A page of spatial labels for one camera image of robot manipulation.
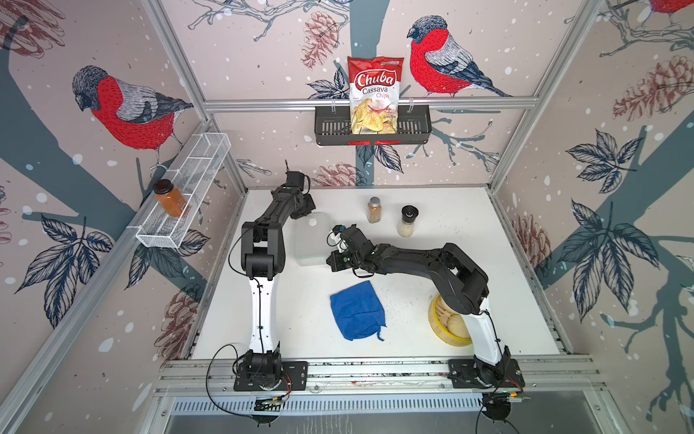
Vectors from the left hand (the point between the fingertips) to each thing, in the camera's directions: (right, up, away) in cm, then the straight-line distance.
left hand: (314, 203), depth 108 cm
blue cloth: (+18, -36, -22) cm, 46 cm away
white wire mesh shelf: (-35, +8, -25) cm, 44 cm away
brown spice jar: (+24, -3, -4) cm, 25 cm away
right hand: (+6, -21, -15) cm, 26 cm away
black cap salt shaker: (+36, -9, -7) cm, 38 cm away
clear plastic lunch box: (+1, -13, -12) cm, 18 cm away
